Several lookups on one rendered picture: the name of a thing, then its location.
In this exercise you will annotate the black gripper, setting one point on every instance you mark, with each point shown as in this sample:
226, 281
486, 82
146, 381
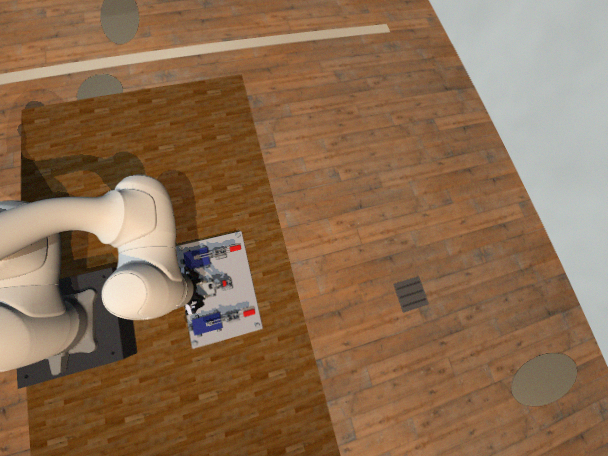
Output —
191, 309

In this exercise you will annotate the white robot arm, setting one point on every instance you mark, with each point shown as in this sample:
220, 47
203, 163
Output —
137, 218

